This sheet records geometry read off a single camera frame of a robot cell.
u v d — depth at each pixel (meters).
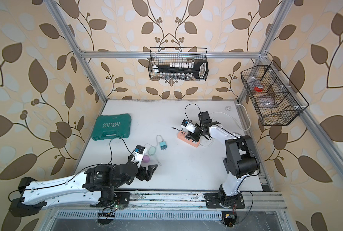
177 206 0.74
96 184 0.48
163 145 0.94
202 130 0.71
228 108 1.12
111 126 0.99
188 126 0.83
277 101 0.73
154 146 0.96
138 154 0.60
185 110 0.79
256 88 0.81
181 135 0.97
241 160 0.48
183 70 0.84
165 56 0.91
